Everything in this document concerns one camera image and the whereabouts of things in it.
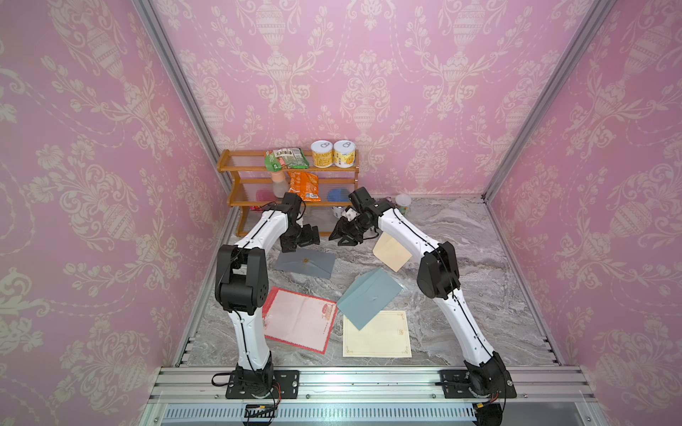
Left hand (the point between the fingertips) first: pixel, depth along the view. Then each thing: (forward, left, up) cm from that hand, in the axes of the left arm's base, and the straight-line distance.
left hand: (310, 245), depth 96 cm
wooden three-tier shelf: (+35, +30, +3) cm, 46 cm away
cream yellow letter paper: (-29, -26, -8) cm, 39 cm away
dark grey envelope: (-2, +2, -8) cm, 8 cm away
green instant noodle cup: (+24, -37, -1) cm, 44 cm away
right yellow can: (+18, -12, +27) cm, 35 cm away
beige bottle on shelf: (+17, +11, +14) cm, 25 cm away
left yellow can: (+18, -5, +27) cm, 33 cm away
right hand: (+1, -9, +3) cm, 9 cm away
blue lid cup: (+22, -10, +4) cm, 25 cm away
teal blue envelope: (-16, -22, -8) cm, 28 cm away
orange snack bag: (+20, +3, +11) cm, 23 cm away
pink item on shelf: (+20, +19, +5) cm, 28 cm away
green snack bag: (+19, +6, +25) cm, 32 cm away
